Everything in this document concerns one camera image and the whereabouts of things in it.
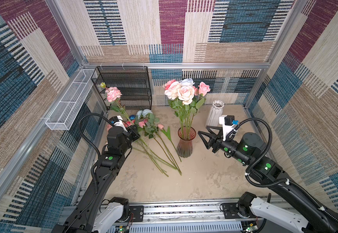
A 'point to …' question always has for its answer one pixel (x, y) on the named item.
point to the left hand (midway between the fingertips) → (138, 124)
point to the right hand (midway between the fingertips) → (204, 132)
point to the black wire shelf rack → (133, 82)
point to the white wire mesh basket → (63, 116)
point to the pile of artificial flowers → (154, 140)
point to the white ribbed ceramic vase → (216, 110)
